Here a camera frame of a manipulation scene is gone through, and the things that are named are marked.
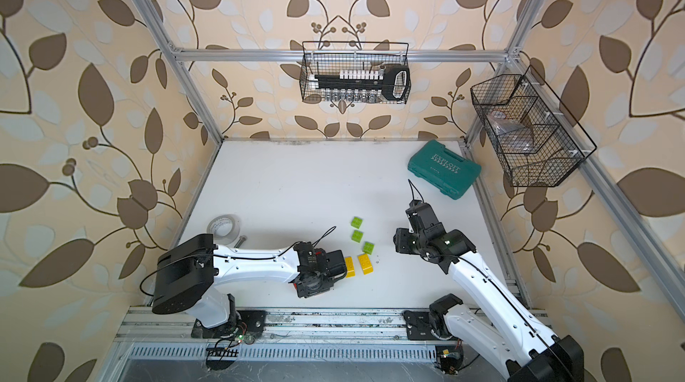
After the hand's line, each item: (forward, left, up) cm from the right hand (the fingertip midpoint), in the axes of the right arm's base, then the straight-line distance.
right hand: (402, 239), depth 80 cm
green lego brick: (+11, +14, -9) cm, 20 cm away
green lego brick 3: (+2, +10, -10) cm, 14 cm away
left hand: (-11, +24, -9) cm, 28 cm away
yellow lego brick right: (-4, +11, -9) cm, 15 cm away
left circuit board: (-27, +50, -8) cm, 58 cm away
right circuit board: (-29, -10, -14) cm, 33 cm away
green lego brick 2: (+6, +14, -10) cm, 18 cm away
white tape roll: (+11, +61, -9) cm, 62 cm away
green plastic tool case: (+32, -23, -6) cm, 40 cm away
